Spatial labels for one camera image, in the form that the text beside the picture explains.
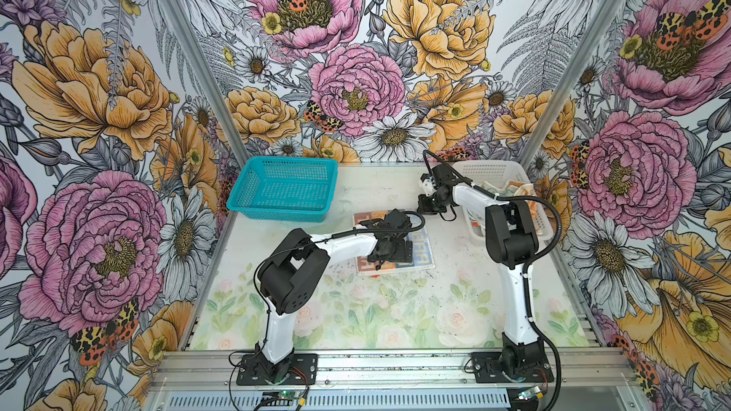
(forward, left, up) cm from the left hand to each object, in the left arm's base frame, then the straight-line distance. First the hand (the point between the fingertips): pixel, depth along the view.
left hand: (394, 261), depth 92 cm
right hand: (+19, -11, -1) cm, 22 cm away
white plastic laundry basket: (+35, -34, +5) cm, 49 cm away
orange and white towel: (+23, -45, +8) cm, 51 cm away
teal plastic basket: (+33, +38, -3) cm, 51 cm away
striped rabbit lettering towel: (+3, -9, 0) cm, 10 cm away
